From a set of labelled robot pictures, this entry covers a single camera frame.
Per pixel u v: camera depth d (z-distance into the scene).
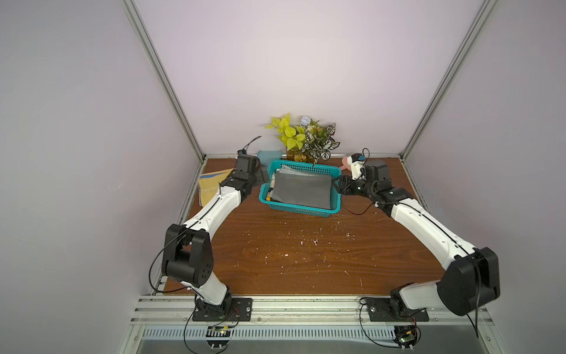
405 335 0.70
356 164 0.73
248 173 0.68
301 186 0.97
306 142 0.91
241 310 0.73
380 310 0.72
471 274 0.43
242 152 0.78
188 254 0.44
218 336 0.72
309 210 0.92
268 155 1.22
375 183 0.61
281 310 0.75
